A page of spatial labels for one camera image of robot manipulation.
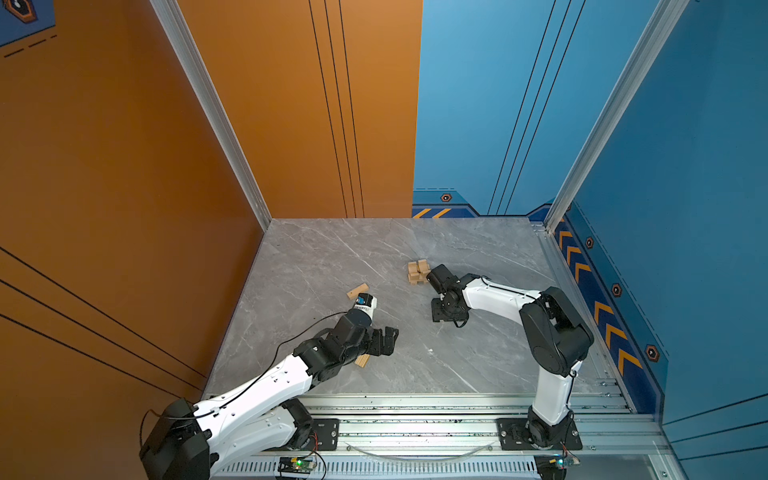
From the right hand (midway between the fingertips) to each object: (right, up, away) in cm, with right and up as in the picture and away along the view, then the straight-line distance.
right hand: (439, 316), depth 95 cm
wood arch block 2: (-8, +15, +7) cm, 18 cm away
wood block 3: (-24, -10, -10) cm, 28 cm away
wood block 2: (-7, +12, +6) cm, 15 cm away
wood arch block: (-5, +16, +7) cm, 18 cm away
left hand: (-17, 0, -15) cm, 22 cm away
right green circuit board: (+23, -30, -25) cm, 45 cm away
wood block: (-28, +7, +6) cm, 29 cm away
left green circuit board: (-38, -30, -24) cm, 54 cm away
